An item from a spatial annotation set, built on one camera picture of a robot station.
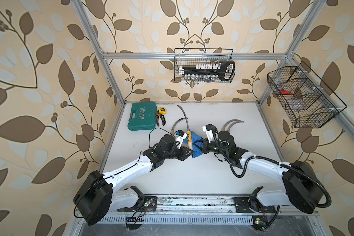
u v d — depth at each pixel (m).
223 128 1.04
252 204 0.66
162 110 1.12
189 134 0.77
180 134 0.72
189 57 0.91
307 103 0.74
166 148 0.64
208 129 0.74
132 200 0.62
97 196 0.41
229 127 1.06
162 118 1.11
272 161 0.50
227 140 0.62
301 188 0.42
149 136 0.72
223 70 0.84
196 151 0.78
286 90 0.81
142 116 1.06
